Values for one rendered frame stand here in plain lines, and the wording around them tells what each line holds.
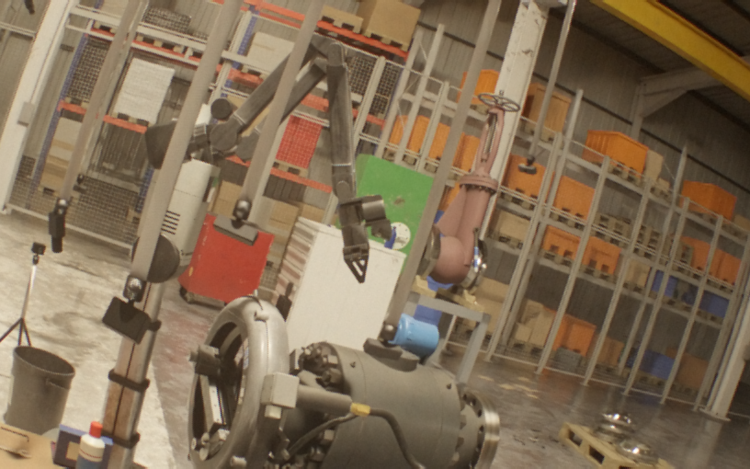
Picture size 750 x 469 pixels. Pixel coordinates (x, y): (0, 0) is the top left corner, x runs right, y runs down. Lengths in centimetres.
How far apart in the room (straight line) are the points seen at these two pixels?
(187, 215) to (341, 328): 456
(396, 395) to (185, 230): 104
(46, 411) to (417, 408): 153
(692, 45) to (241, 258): 770
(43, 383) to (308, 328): 386
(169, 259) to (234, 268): 590
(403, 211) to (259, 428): 777
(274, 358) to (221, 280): 563
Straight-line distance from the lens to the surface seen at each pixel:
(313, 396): 280
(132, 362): 273
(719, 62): 1336
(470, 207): 746
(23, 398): 354
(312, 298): 694
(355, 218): 238
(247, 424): 284
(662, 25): 1261
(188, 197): 257
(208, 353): 322
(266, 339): 291
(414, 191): 1047
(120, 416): 277
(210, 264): 841
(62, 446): 228
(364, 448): 310
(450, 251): 731
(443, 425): 325
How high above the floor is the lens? 139
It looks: 2 degrees down
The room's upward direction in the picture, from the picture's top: 19 degrees clockwise
